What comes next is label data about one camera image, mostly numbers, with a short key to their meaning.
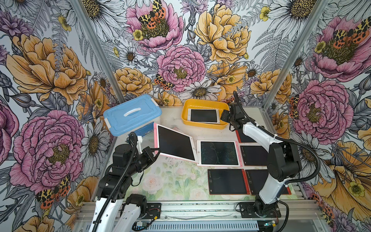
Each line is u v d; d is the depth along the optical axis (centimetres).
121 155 47
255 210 73
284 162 49
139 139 64
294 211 76
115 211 45
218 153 97
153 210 74
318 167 44
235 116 73
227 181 115
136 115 93
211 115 131
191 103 120
